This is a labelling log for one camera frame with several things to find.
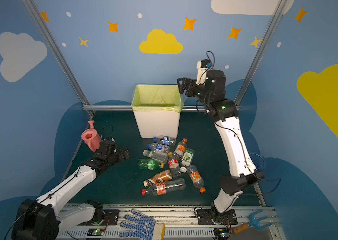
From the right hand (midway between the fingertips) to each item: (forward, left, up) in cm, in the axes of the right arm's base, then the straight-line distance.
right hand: (186, 79), depth 65 cm
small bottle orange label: (-27, -10, -50) cm, 58 cm away
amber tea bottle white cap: (-27, +11, -46) cm, 55 cm away
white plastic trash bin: (+4, +20, -36) cm, 41 cm away
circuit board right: (-51, -20, -51) cm, 75 cm away
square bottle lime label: (-13, -4, -48) cm, 50 cm away
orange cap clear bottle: (-8, +1, -47) cm, 47 cm away
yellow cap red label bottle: (-18, +5, -45) cm, 49 cm away
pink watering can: (-6, +57, -39) cm, 69 cm away
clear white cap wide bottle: (-12, +14, -50) cm, 53 cm away
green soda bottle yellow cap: (-20, +19, -46) cm, 53 cm away
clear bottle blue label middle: (-8, +15, -46) cm, 49 cm away
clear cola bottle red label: (-34, +10, -45) cm, 57 cm away
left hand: (-16, +33, -39) cm, 54 cm away
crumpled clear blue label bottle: (-2, +11, -45) cm, 47 cm away
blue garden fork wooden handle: (-46, -37, -51) cm, 78 cm away
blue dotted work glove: (-52, +17, -49) cm, 74 cm away
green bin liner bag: (+22, +18, -28) cm, 40 cm away
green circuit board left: (-54, +41, -50) cm, 84 cm away
